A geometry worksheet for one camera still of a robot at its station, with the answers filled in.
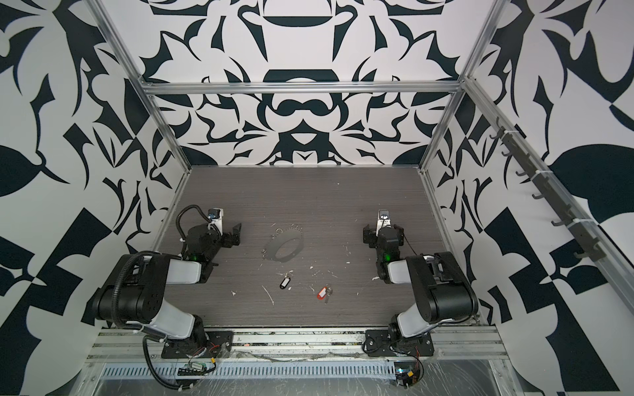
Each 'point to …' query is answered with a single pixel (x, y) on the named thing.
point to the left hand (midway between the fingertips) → (223, 220)
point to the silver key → (328, 292)
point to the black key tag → (283, 285)
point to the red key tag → (320, 295)
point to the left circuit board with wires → (193, 369)
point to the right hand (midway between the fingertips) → (381, 221)
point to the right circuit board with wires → (409, 373)
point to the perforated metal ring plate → (284, 245)
